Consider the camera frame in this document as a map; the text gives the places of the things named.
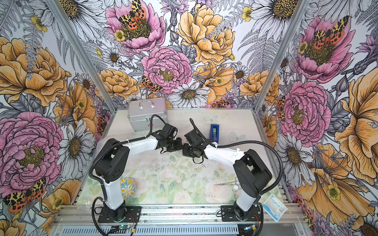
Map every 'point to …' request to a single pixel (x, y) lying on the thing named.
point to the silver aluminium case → (140, 112)
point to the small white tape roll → (235, 188)
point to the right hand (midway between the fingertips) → (184, 155)
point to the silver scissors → (230, 183)
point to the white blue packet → (274, 207)
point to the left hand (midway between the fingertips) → (182, 150)
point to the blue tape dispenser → (214, 132)
